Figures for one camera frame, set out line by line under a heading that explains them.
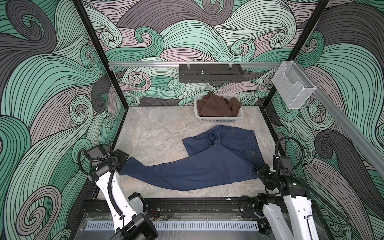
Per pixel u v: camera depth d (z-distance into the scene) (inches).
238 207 29.2
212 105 43.5
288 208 18.4
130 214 15.7
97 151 21.3
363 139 21.3
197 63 36.4
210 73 37.5
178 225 27.5
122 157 26.0
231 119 40.8
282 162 21.7
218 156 35.7
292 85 31.1
